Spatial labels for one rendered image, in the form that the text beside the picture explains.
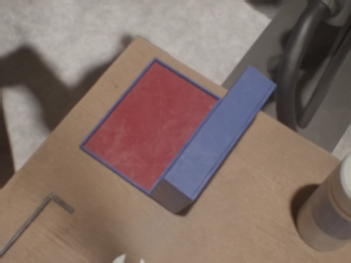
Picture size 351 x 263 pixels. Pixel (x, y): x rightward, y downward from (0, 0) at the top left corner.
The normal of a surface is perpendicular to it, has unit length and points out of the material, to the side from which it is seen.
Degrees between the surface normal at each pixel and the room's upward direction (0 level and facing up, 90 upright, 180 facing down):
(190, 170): 12
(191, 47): 0
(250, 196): 0
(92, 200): 0
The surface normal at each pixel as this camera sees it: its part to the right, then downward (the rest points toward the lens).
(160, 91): 0.00, -0.40
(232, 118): 0.18, -0.28
